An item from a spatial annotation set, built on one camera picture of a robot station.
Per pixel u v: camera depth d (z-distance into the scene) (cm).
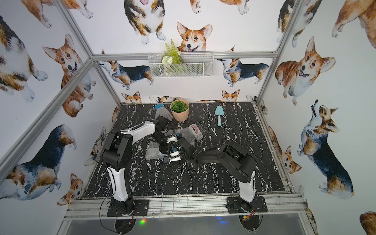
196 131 100
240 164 49
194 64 92
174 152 80
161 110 115
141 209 73
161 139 80
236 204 73
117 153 52
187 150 71
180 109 103
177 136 83
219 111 114
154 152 88
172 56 82
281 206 75
